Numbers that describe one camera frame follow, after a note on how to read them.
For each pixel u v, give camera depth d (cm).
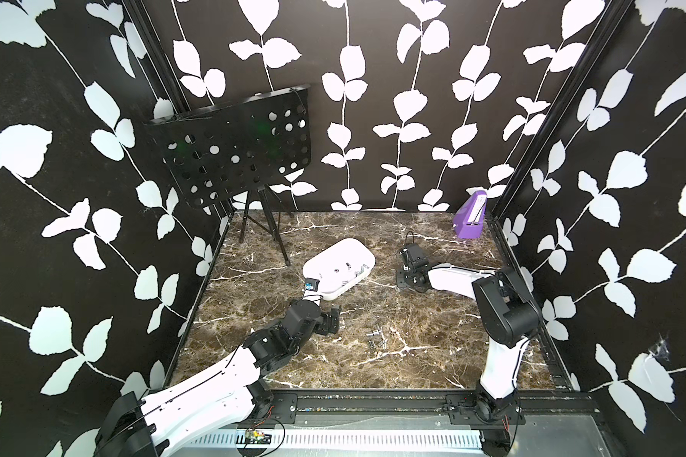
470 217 107
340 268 101
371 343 86
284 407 76
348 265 103
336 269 101
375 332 87
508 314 51
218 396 44
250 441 72
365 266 102
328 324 70
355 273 99
